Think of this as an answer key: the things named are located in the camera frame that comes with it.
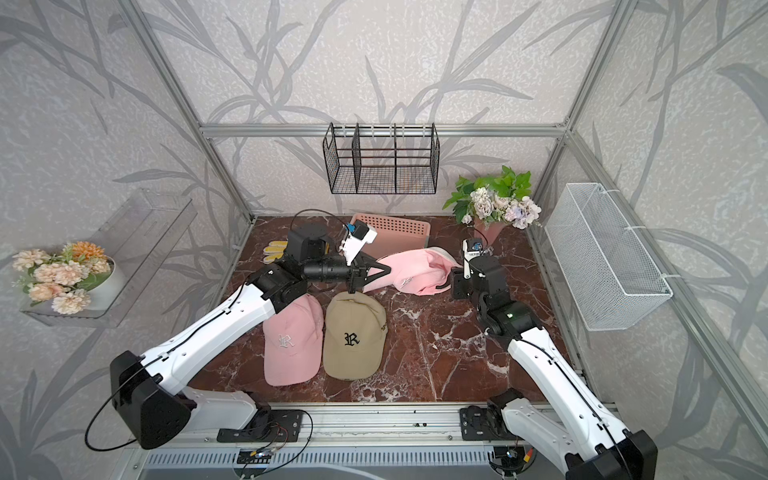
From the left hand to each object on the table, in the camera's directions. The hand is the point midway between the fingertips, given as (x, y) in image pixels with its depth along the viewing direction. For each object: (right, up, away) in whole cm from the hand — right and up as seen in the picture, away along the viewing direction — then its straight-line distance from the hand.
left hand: (386, 270), depth 67 cm
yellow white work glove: (-44, +3, +42) cm, 60 cm away
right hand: (+19, 0, +11) cm, 22 cm away
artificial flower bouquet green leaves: (+33, +19, +19) cm, 43 cm away
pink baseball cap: (-26, -21, +14) cm, 36 cm away
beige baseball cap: (-10, -20, +15) cm, 27 cm away
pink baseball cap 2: (+8, 0, +2) cm, 9 cm away
